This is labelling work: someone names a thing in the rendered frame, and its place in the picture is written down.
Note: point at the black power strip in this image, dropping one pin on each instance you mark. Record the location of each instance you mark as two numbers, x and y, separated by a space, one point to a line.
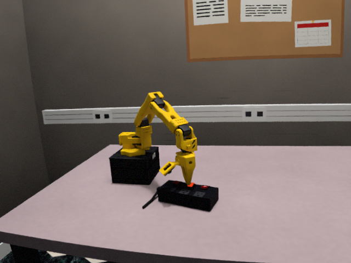
196 196

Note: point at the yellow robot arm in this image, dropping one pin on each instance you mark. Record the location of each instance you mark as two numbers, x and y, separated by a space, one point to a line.
142 139

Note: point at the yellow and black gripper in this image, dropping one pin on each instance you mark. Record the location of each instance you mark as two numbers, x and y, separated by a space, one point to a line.
187 163

